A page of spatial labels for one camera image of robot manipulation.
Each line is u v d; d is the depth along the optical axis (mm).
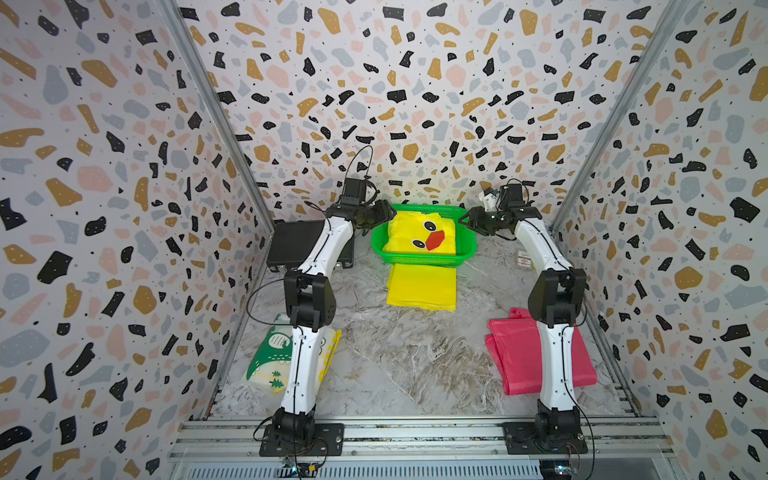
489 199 948
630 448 735
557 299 631
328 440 733
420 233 1167
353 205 795
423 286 1034
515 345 895
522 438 732
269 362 829
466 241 1162
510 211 785
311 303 613
